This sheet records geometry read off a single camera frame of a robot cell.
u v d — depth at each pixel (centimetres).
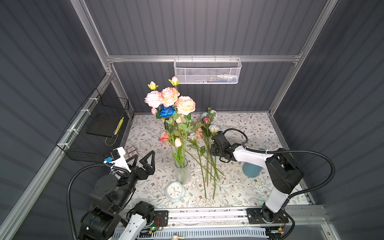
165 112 58
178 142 69
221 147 72
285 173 48
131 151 96
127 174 47
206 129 105
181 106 54
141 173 49
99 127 72
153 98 56
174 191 80
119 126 76
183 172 78
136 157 60
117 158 47
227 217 75
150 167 51
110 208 39
